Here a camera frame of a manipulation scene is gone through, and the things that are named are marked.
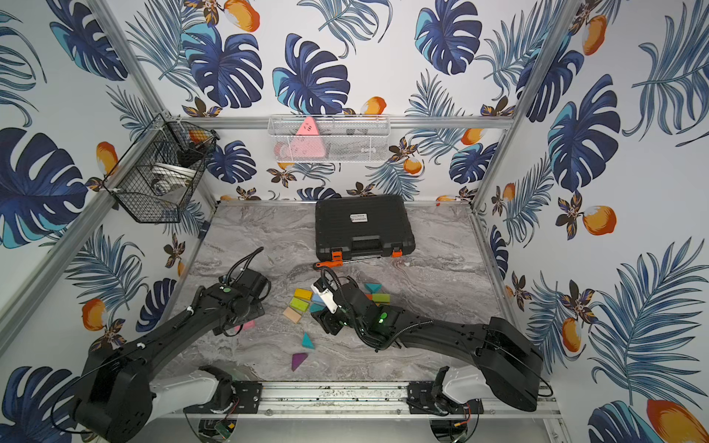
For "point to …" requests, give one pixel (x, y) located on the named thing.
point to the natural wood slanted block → (292, 314)
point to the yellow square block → (303, 293)
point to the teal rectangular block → (315, 307)
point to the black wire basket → (155, 178)
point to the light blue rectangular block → (316, 297)
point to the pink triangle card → (307, 142)
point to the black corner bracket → (204, 229)
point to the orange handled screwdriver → (335, 264)
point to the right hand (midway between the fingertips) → (320, 305)
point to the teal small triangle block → (306, 341)
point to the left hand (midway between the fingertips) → (241, 312)
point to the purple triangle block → (297, 358)
